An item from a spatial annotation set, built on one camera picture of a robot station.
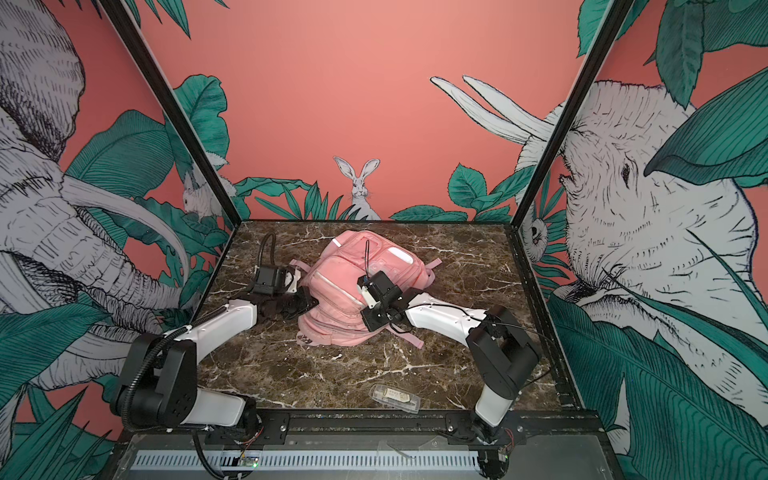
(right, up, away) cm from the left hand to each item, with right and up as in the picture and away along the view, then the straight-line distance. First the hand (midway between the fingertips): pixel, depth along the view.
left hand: (321, 296), depth 89 cm
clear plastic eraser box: (+23, -25, -11) cm, 36 cm away
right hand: (+13, -5, -3) cm, 14 cm away
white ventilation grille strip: (+2, -36, -18) cm, 41 cm away
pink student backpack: (+2, +5, +4) cm, 7 cm away
